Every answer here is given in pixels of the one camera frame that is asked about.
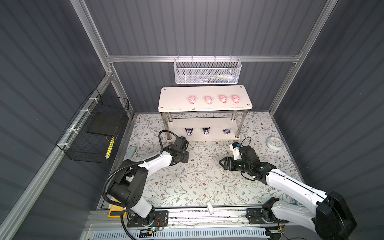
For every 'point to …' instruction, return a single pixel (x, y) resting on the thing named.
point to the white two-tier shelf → (204, 113)
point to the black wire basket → (93, 135)
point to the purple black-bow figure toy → (227, 131)
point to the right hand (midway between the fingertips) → (224, 163)
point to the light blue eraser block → (130, 153)
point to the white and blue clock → (274, 143)
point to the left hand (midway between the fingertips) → (184, 155)
